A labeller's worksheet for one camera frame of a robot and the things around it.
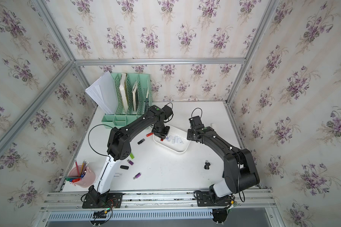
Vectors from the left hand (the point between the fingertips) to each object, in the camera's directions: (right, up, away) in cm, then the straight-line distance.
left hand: (166, 138), depth 90 cm
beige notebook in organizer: (-23, +32, +8) cm, 40 cm away
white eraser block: (+34, +7, +11) cm, 36 cm away
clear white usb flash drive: (+5, -3, +5) cm, 7 cm away
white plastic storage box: (+7, -2, +5) cm, 9 cm away
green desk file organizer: (-34, +12, +13) cm, 38 cm away
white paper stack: (-44, +32, +6) cm, 54 cm away
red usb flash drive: (-12, +1, +8) cm, 15 cm away
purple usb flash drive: (-17, -21, -9) cm, 28 cm away
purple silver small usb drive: (-22, -14, -4) cm, 27 cm away
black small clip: (+25, -16, -7) cm, 30 cm away
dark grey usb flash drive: (-17, -3, +4) cm, 18 cm away
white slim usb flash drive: (+2, -2, +6) cm, 7 cm away
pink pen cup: (-40, -17, -19) cm, 47 cm away
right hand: (+18, +2, +1) cm, 18 cm away
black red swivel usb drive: (-3, -1, -1) cm, 3 cm away
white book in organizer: (-29, +33, +3) cm, 44 cm away
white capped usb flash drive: (+9, -3, +6) cm, 11 cm away
